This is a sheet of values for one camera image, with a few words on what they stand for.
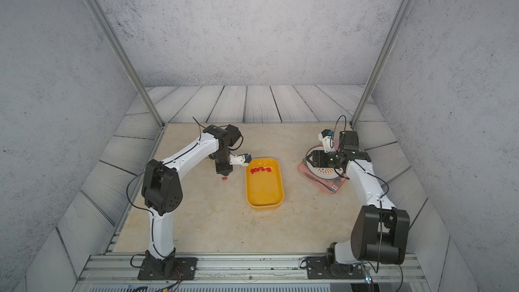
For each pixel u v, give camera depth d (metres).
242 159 0.83
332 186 0.94
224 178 0.96
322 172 0.98
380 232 0.42
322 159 0.75
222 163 0.79
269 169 1.01
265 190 0.98
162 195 0.54
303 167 1.01
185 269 0.73
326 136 0.77
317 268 0.72
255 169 0.99
